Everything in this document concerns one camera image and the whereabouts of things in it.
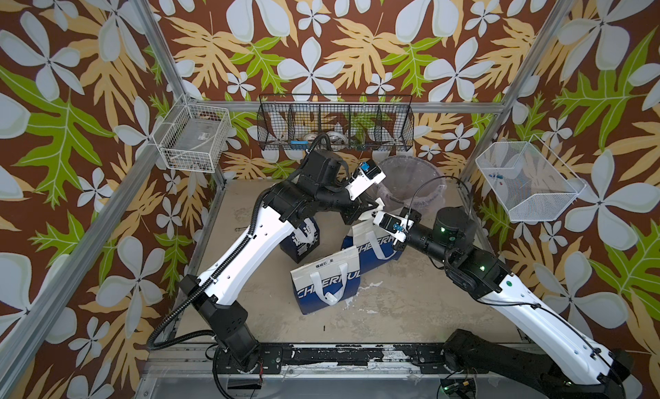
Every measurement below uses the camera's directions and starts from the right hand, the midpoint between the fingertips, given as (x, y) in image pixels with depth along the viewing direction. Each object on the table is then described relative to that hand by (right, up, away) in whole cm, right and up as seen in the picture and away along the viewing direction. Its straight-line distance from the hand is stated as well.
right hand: (376, 210), depth 63 cm
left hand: (0, +3, +1) cm, 3 cm away
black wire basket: (-2, +33, +33) cm, 47 cm away
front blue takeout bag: (-12, -21, +10) cm, 26 cm away
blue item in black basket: (-22, +23, +25) cm, 41 cm away
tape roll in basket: (-9, +27, +36) cm, 46 cm away
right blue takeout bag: (+3, -11, +15) cm, 19 cm away
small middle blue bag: (-20, -10, +23) cm, 33 cm away
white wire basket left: (-58, +24, +24) cm, 67 cm away
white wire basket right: (+54, +8, +19) cm, 58 cm away
